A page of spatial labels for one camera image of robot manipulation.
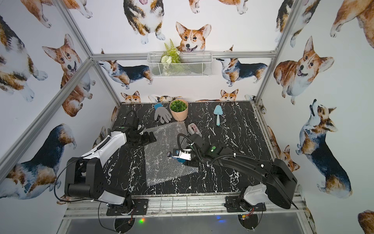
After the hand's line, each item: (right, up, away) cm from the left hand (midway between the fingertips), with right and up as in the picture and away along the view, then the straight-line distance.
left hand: (152, 139), depth 89 cm
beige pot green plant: (+15, +19, +14) cm, 28 cm away
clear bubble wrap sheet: (+5, -17, -1) cm, 17 cm away
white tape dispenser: (+24, +5, +11) cm, 27 cm away
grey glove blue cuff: (+2, +15, +21) cm, 26 cm away
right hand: (+20, -6, -12) cm, 24 cm away
